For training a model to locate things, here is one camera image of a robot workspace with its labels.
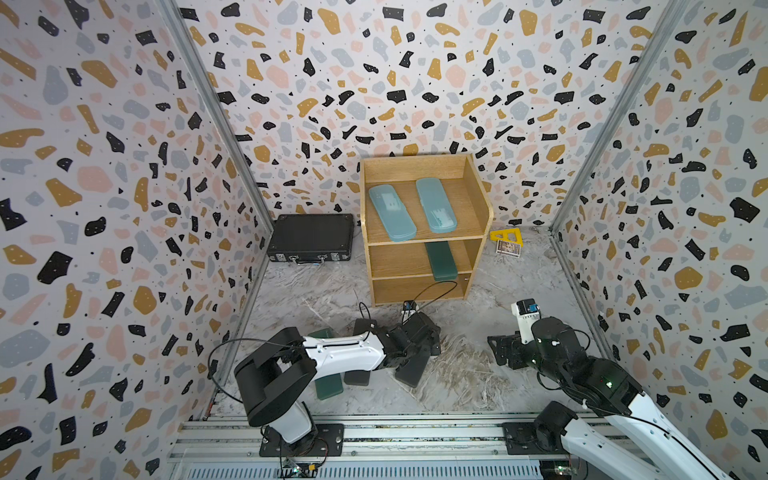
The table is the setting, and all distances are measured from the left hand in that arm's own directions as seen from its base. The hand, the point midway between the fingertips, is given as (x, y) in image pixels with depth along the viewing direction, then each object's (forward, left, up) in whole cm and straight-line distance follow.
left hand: (430, 340), depth 85 cm
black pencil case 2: (-7, +6, -6) cm, 11 cm away
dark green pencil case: (-10, +28, -5) cm, 30 cm away
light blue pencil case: (+24, +10, +27) cm, 38 cm away
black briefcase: (+46, +40, -4) cm, 61 cm away
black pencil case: (-9, +20, -4) cm, 22 cm away
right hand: (-5, -16, +12) cm, 21 cm away
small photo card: (+38, -33, -4) cm, 50 cm away
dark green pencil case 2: (+20, -4, +11) cm, 23 cm away
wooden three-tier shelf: (+22, +2, +26) cm, 35 cm away
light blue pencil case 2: (+24, -2, +28) cm, 37 cm away
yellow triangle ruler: (+46, -37, -6) cm, 59 cm away
